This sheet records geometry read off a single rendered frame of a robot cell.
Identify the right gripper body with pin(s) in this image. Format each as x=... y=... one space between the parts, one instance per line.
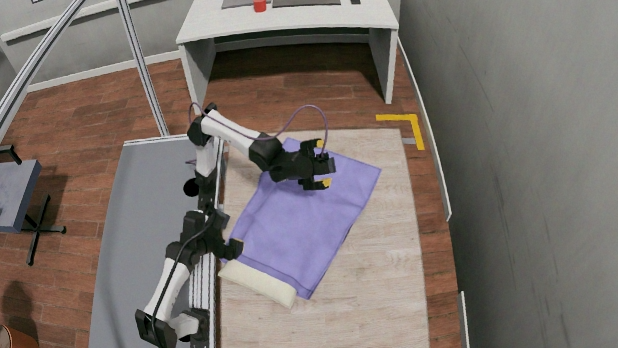
x=218 y=247

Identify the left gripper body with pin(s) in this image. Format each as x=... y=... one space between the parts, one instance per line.
x=307 y=150

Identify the purple cloth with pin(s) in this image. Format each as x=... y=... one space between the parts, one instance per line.
x=293 y=234

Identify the beige pillow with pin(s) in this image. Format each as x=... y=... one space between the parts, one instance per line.
x=260 y=282

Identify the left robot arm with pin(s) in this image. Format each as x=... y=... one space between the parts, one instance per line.
x=268 y=155

